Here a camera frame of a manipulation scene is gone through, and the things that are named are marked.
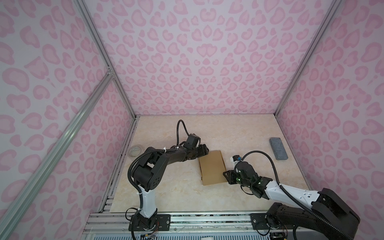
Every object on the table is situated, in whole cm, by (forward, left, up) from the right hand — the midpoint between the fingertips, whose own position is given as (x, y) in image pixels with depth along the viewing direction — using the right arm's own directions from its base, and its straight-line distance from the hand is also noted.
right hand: (224, 173), depth 85 cm
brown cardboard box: (+3, +7, 0) cm, 8 cm away
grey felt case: (+19, -37, -3) cm, 42 cm away
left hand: (+15, +10, -2) cm, 18 cm away
